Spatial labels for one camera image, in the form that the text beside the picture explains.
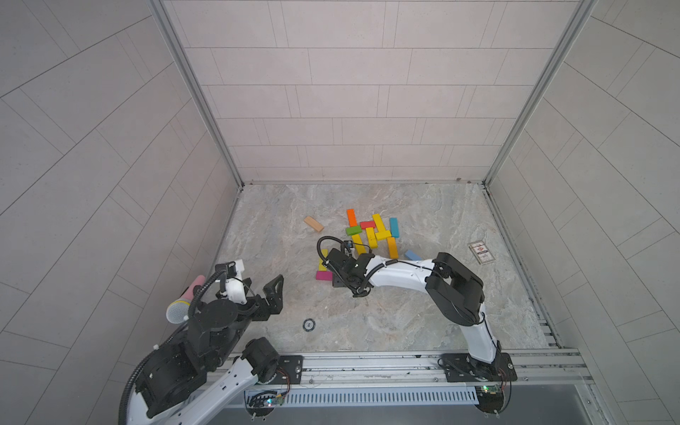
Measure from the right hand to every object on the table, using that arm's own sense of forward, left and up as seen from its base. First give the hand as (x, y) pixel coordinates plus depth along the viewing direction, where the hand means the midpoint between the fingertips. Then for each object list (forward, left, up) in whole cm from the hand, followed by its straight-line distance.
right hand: (339, 280), depth 91 cm
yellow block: (-6, +4, +21) cm, 22 cm away
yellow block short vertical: (+14, -13, +4) cm, 19 cm away
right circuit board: (-35, -39, -1) cm, 53 cm away
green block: (+19, -6, +3) cm, 20 cm away
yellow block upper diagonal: (+21, -16, +3) cm, 27 cm away
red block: (+21, -12, +3) cm, 24 cm away
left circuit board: (-33, +20, +4) cm, 39 cm away
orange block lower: (+10, -20, +2) cm, 22 cm away
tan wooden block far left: (+22, +9, +4) cm, 24 cm away
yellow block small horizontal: (+16, -17, +3) cm, 23 cm away
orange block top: (+25, -6, +3) cm, 25 cm away
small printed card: (+6, -51, +2) cm, 52 cm away
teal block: (+19, -22, +2) cm, 29 cm away
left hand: (-11, +14, +27) cm, 32 cm away
